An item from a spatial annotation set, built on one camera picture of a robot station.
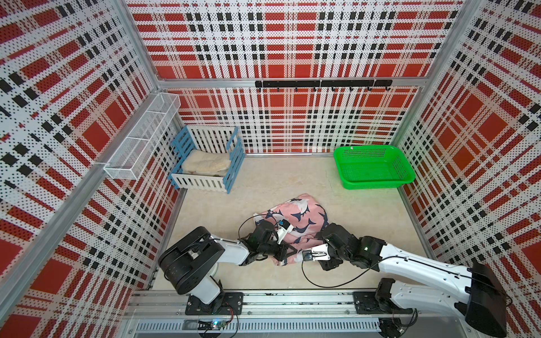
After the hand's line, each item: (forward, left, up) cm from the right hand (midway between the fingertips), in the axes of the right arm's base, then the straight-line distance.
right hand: (323, 241), depth 80 cm
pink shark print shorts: (+13, +5, -7) cm, 15 cm away
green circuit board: (-26, +40, -7) cm, 48 cm away
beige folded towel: (+46, +61, -3) cm, 77 cm away
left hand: (-1, +10, -7) cm, 12 cm away
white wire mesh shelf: (+33, +82, +14) cm, 90 cm away
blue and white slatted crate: (+57, +54, +3) cm, 79 cm away
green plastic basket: (+48, -35, -12) cm, 61 cm away
